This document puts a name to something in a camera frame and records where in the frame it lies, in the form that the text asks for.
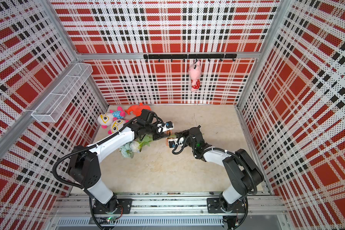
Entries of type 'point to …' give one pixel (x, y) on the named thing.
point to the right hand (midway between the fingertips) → (179, 129)
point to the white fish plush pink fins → (116, 125)
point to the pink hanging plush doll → (195, 72)
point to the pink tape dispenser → (167, 141)
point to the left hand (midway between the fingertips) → (168, 129)
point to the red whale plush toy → (137, 109)
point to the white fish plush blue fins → (105, 119)
